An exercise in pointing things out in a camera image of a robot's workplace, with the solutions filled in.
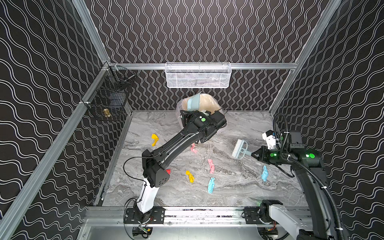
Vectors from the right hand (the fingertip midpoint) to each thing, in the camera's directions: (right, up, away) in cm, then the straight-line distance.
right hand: (254, 154), depth 71 cm
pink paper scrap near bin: (-29, 0, +27) cm, 40 cm away
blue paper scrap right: (+13, -15, +17) cm, 26 cm away
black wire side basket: (-83, +30, +22) cm, 91 cm away
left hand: (-33, +20, -1) cm, 39 cm away
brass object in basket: (-76, +21, +11) cm, 80 cm away
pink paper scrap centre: (-18, -10, +19) cm, 28 cm away
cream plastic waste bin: (-20, +29, +27) cm, 44 cm away
